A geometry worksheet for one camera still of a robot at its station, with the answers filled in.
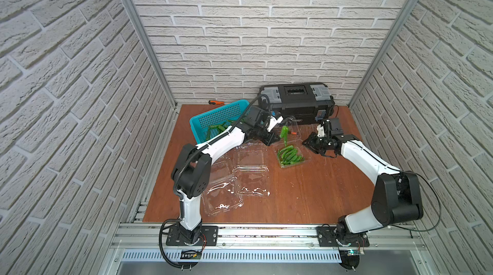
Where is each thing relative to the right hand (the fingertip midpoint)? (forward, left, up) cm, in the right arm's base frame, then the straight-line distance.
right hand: (304, 143), depth 90 cm
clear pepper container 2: (-9, +26, -8) cm, 29 cm away
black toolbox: (+21, -1, +6) cm, 22 cm away
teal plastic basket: (+19, +53, -4) cm, 56 cm away
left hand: (+2, +12, +7) cm, 14 cm away
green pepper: (+2, +10, +6) cm, 12 cm away
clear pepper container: (0, +6, -9) cm, 11 cm away
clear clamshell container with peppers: (-19, +39, -8) cm, 44 cm away
